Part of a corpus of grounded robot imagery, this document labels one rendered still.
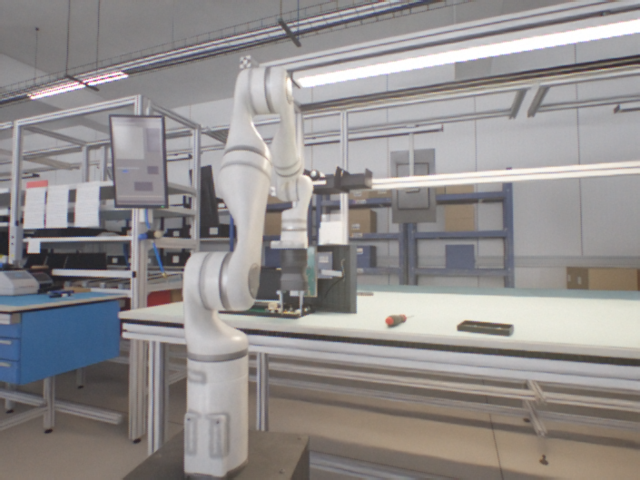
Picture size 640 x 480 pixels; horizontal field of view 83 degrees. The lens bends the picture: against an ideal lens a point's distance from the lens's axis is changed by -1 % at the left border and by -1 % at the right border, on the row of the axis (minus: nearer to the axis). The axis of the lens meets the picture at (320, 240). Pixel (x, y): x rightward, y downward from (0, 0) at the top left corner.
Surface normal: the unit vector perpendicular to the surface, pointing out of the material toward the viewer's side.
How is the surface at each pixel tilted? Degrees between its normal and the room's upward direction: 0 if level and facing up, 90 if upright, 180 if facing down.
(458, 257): 90
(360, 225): 90
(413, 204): 97
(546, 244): 90
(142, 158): 101
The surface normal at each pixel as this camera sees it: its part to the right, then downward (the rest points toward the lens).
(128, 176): 0.07, 0.15
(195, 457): -0.19, -0.04
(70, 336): 0.94, -0.01
